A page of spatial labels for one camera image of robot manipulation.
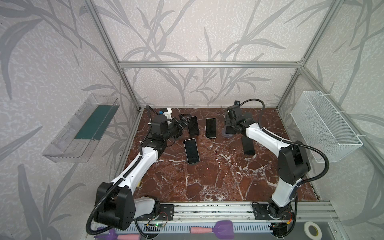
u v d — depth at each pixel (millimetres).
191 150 861
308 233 678
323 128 630
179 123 693
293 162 477
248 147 968
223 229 698
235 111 697
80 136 644
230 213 752
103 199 378
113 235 680
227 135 1014
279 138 528
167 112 733
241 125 661
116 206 398
